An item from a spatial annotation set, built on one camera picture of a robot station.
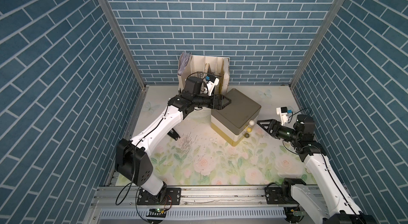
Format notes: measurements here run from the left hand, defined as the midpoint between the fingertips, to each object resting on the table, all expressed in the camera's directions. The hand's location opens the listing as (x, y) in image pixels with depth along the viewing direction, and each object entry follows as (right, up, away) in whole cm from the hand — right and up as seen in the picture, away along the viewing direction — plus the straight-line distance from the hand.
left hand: (228, 101), depth 74 cm
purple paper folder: (-25, +24, +20) cm, 40 cm away
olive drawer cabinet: (+1, -10, +2) cm, 11 cm away
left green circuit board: (-33, -51, -2) cm, 61 cm away
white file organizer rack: (-17, +24, +34) cm, 44 cm away
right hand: (+16, -11, +1) cm, 20 cm away
